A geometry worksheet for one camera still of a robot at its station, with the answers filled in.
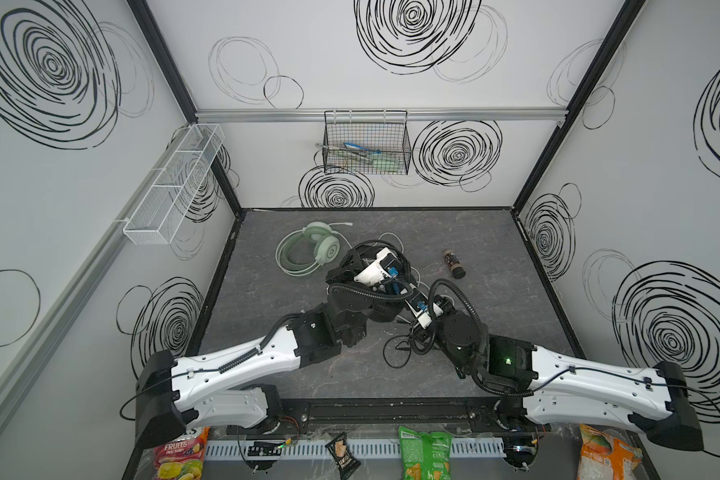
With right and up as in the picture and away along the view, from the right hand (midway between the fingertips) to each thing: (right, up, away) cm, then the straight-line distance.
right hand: (409, 292), depth 67 cm
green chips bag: (+3, -36, -1) cm, 36 cm away
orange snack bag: (+44, -36, -1) cm, 57 cm away
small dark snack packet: (-14, -39, 0) cm, 41 cm away
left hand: (-14, +9, 0) cm, 16 cm away
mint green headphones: (-32, +8, +41) cm, 53 cm away
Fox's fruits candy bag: (-51, -37, -1) cm, 63 cm away
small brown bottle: (+21, +1, +32) cm, 39 cm away
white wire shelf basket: (-61, +19, +6) cm, 64 cm away
